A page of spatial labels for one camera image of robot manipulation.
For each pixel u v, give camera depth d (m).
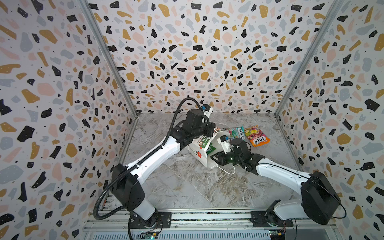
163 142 0.50
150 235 0.70
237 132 1.06
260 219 0.74
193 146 0.85
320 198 0.42
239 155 0.65
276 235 0.72
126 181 0.41
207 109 0.66
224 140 0.76
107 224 0.73
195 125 0.59
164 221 0.73
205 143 0.79
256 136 1.05
